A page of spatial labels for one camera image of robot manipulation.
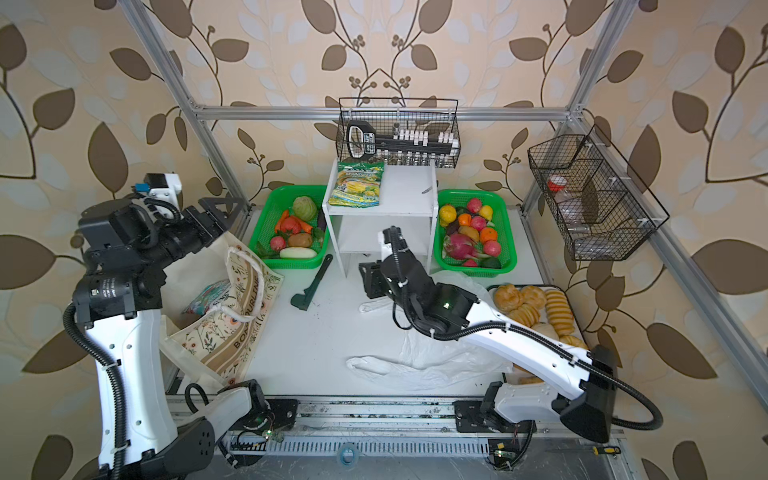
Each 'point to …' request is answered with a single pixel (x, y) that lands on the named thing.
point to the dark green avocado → (490, 262)
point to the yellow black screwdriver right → (614, 450)
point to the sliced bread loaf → (559, 312)
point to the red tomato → (290, 223)
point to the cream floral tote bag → (218, 345)
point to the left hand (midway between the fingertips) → (233, 205)
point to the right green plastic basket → (473, 233)
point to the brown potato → (300, 240)
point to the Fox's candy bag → (208, 298)
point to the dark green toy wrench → (301, 301)
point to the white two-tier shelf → (407, 200)
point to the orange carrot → (280, 221)
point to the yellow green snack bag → (357, 184)
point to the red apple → (491, 248)
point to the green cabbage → (304, 208)
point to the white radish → (298, 253)
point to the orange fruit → (487, 234)
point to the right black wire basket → (604, 211)
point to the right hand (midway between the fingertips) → (365, 268)
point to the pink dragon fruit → (459, 247)
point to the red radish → (278, 243)
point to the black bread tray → (546, 309)
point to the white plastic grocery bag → (431, 362)
